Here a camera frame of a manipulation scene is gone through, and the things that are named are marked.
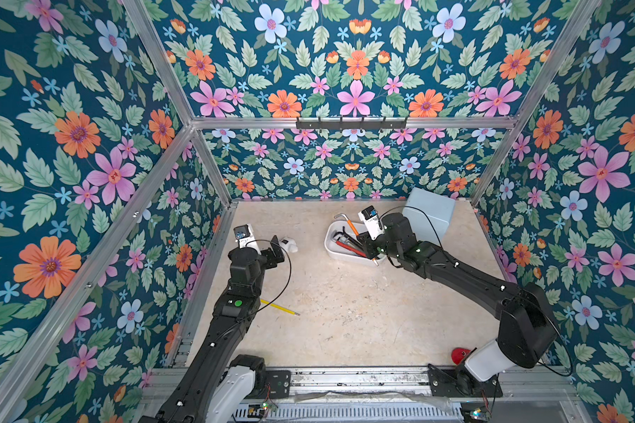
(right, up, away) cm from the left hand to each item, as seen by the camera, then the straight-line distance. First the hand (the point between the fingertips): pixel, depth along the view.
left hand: (264, 238), depth 77 cm
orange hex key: (+26, +4, +7) cm, 27 cm away
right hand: (+29, +1, +7) cm, 29 cm away
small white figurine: (+2, -3, +25) cm, 25 cm away
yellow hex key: (+5, -25, +12) cm, 28 cm away
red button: (+58, -35, +1) cm, 68 cm away
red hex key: (+27, -5, +24) cm, 37 cm away
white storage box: (+21, -6, +20) cm, 30 cm away
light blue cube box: (+54, +8, +16) cm, 57 cm away
